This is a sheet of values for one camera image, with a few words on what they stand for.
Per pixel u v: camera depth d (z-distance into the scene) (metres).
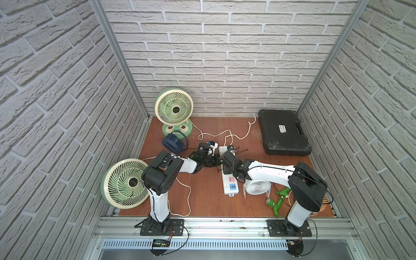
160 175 0.51
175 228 0.73
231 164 0.68
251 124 1.12
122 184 0.71
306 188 0.46
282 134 1.01
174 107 0.90
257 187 0.79
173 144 0.92
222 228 0.76
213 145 0.89
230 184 0.85
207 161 0.83
